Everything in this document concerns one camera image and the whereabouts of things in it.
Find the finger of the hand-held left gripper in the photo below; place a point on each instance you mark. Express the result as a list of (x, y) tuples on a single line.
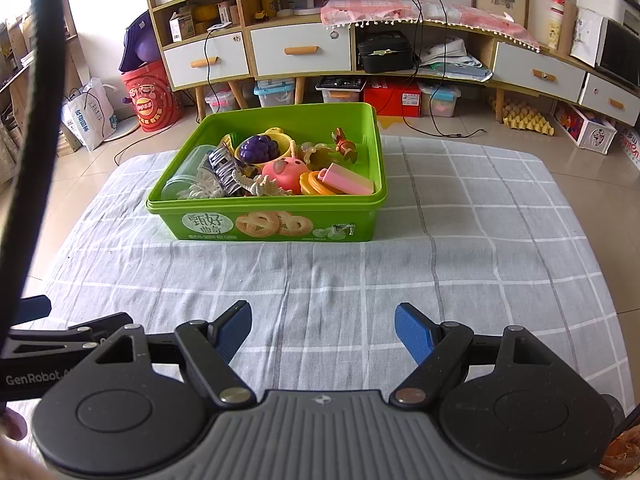
[(35, 309), (100, 327)]

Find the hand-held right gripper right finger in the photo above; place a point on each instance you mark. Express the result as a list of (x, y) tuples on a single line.
[(417, 332)]

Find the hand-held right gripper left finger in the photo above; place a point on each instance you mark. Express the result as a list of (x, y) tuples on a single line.
[(232, 330)]

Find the green plastic box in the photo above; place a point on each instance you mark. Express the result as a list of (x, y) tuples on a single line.
[(370, 220)]

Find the beige starfish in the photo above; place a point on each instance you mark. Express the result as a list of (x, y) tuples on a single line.
[(262, 186)]

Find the pink sticky note block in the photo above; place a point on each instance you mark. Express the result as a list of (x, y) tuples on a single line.
[(350, 182)]

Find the pink jellyfish toy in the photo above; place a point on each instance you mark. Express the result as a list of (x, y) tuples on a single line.
[(282, 172)]

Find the clear cotton swab container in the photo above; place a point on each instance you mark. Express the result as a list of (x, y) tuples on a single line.
[(190, 170)]

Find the purple toy grapes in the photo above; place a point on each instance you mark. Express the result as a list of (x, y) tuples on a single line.
[(257, 149)]

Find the yellow toy corn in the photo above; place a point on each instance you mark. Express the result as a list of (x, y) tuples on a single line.
[(231, 140)]

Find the yellow toy bucket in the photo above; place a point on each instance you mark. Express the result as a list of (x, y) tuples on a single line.
[(287, 147)]

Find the brown octopus toy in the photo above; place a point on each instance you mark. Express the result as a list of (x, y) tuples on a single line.
[(315, 154)]

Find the person's left forearm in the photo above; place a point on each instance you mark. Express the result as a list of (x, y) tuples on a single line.
[(15, 462)]

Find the person's left hand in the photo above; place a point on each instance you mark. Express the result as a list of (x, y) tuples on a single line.
[(12, 425)]

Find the grey checked bedsheet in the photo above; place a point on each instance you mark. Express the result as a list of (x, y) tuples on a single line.
[(350, 280)]

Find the white round base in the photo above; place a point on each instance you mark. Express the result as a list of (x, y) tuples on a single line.
[(122, 131)]

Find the white shopping bag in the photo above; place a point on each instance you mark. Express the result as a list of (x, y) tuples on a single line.
[(87, 117)]

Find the wooden bookshelf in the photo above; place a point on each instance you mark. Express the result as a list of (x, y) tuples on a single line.
[(12, 110)]

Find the grey round object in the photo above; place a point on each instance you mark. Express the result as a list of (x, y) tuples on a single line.
[(612, 407)]

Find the clear storage box pink contents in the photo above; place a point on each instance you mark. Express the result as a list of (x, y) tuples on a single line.
[(220, 100)]

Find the dark printed lid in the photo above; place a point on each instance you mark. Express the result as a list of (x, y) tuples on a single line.
[(622, 447)]

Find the red printed bucket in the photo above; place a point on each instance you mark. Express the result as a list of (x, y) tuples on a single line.
[(150, 97)]

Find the red cardboard box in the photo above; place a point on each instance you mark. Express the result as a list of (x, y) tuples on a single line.
[(392, 95)]

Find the yellow egg trays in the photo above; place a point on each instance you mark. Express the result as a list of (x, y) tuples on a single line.
[(527, 120)]

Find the clear storage box blue lid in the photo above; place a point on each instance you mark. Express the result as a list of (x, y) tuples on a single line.
[(272, 92)]

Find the clear storage box white lid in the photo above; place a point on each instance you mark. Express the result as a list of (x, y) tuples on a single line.
[(340, 90)]

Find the white printed box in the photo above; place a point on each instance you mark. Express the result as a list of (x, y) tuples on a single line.
[(587, 130)]

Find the black case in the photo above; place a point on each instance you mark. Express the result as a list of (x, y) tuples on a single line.
[(385, 60)]

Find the stack of papers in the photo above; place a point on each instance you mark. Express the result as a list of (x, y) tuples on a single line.
[(450, 55)]

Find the purple bag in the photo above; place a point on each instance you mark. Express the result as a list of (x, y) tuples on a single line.
[(137, 45)]

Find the red white printed carton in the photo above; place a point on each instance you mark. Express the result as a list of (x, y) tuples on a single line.
[(630, 144)]

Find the small cardboard box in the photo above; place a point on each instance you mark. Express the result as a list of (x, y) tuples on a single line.
[(181, 25)]

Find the yellow toy car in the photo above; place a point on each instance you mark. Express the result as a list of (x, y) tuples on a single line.
[(261, 14)]

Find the yellow round object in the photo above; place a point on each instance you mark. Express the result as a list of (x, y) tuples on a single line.
[(204, 14)]

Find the small white orange box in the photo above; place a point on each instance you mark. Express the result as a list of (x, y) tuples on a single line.
[(227, 10)]

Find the long wooden cabinet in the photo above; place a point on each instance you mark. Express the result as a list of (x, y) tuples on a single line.
[(245, 5)]

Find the pink tasselled cloth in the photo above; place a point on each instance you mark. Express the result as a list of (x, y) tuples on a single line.
[(360, 10)]

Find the black white microwave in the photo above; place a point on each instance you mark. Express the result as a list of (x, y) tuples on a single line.
[(620, 52)]

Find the red white tube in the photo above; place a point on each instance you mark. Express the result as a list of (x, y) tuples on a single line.
[(555, 15)]

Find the white appliance box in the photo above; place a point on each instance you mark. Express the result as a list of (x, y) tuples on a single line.
[(607, 2)]

